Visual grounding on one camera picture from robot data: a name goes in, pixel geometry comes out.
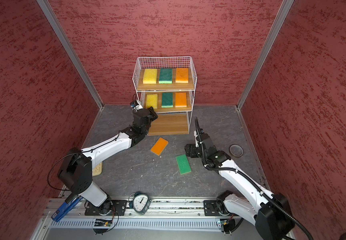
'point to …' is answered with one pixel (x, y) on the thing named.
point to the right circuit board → (228, 225)
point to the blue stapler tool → (64, 208)
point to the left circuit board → (104, 223)
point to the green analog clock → (139, 202)
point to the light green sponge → (183, 164)
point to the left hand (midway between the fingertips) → (153, 109)
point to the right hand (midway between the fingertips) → (190, 150)
